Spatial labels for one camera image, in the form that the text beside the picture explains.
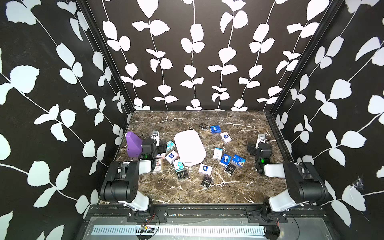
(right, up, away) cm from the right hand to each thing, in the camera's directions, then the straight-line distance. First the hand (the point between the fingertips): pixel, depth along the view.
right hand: (258, 139), depth 94 cm
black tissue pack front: (-34, -23, -10) cm, 42 cm away
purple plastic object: (-76, -2, -10) cm, 76 cm away
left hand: (-65, +1, 0) cm, 65 cm away
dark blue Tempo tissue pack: (-26, +6, +13) cm, 29 cm away
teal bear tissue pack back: (-57, -4, +4) cm, 58 cm away
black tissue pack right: (-19, -17, -6) cm, 26 cm away
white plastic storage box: (-43, -5, -1) cm, 44 cm away
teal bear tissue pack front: (-50, -15, -5) cm, 53 cm away
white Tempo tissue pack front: (-34, -17, -6) cm, 39 cm away
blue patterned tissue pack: (-14, -13, -3) cm, 19 cm away
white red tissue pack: (-63, -16, -6) cm, 65 cm away
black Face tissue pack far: (-34, +8, +14) cm, 38 cm away
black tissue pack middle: (-47, -20, -8) cm, 52 cm away
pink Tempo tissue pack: (-55, -10, -2) cm, 56 cm away
